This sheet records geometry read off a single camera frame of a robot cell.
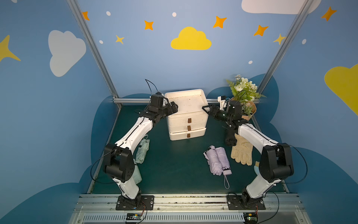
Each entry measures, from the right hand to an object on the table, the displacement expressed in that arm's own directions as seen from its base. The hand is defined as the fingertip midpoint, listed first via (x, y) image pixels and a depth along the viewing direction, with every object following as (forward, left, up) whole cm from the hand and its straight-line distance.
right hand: (206, 108), depth 86 cm
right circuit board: (-53, -24, -27) cm, 64 cm away
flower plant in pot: (+14, -25, +4) cm, 29 cm away
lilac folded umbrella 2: (-26, -13, -22) cm, 37 cm away
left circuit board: (-57, +38, -26) cm, 73 cm away
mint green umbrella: (-37, +41, -22) cm, 59 cm away
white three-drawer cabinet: (-6, +10, -5) cm, 13 cm away
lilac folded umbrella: (-29, -7, -20) cm, 36 cm away
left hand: (0, +21, +1) cm, 21 cm away
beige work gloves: (-16, -27, -25) cm, 40 cm away
